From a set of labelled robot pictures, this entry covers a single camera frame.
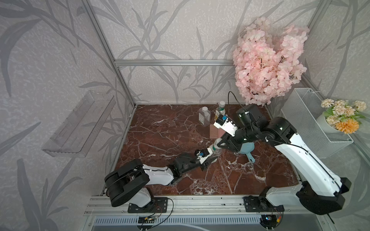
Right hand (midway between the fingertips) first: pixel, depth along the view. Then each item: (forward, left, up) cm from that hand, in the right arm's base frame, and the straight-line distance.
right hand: (220, 140), depth 63 cm
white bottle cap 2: (+33, +4, -15) cm, 37 cm away
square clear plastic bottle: (+31, +4, -21) cm, 38 cm away
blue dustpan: (+10, -22, -28) cm, 37 cm away
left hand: (0, +1, -15) cm, 15 cm away
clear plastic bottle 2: (+33, -7, -14) cm, 37 cm away
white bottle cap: (+35, -7, -13) cm, 39 cm away
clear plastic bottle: (-3, +1, -5) cm, 6 cm away
